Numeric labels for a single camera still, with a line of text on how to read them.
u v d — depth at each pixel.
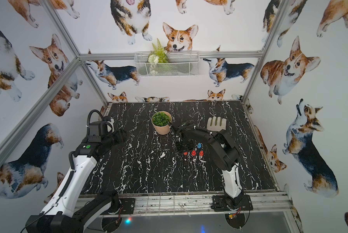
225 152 0.52
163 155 0.92
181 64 0.92
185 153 0.91
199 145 0.93
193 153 0.90
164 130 0.95
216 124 1.06
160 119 0.95
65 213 0.39
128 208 0.74
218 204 0.74
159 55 0.82
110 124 0.62
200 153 0.90
